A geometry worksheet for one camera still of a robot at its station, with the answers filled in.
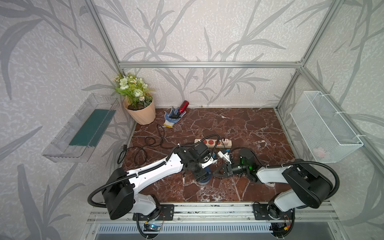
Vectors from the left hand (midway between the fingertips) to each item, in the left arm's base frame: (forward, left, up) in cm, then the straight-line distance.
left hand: (203, 171), depth 78 cm
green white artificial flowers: (+44, +42, +19) cm, 64 cm away
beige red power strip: (+8, -5, +16) cm, 19 cm away
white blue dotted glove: (+48, +22, -9) cm, 53 cm away
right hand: (-2, -6, +1) cm, 6 cm away
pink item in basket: (+5, -57, +13) cm, 58 cm away
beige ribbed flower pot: (+38, +41, 0) cm, 56 cm away
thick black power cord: (+14, +39, -10) cm, 43 cm away
